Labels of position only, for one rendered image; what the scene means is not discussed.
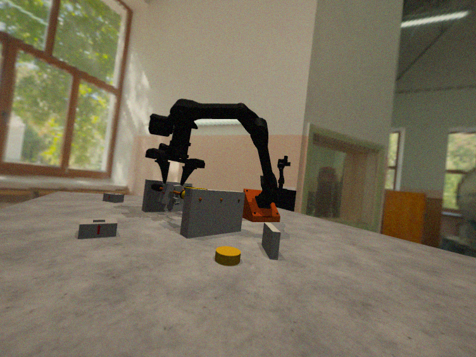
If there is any yellow short cylinder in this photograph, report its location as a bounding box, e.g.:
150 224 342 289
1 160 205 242
215 246 241 266

